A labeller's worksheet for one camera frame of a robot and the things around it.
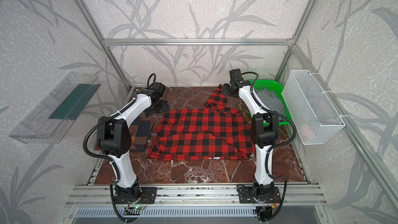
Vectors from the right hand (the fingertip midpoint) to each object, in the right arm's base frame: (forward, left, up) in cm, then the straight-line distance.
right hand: (228, 86), depth 98 cm
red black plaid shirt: (-24, +8, -15) cm, 30 cm away
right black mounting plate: (-58, -6, -14) cm, 60 cm away
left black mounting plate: (-58, +42, -14) cm, 73 cm away
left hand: (-12, +41, -4) cm, 43 cm away
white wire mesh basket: (-36, -30, +19) cm, 51 cm away
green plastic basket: (+13, -34, -12) cm, 38 cm away
